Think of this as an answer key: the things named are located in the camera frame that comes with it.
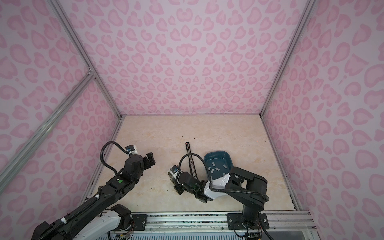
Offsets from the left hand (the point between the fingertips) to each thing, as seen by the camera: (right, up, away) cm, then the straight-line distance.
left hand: (146, 153), depth 82 cm
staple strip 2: (+45, -10, +10) cm, 47 cm away
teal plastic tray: (+42, -9, +11) cm, 44 cm away
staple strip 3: (+41, -11, +8) cm, 43 cm away
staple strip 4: (+37, -12, +8) cm, 40 cm away
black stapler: (+24, -6, +10) cm, 27 cm away
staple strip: (+38, -9, +8) cm, 40 cm away
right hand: (+15, -14, +1) cm, 21 cm away
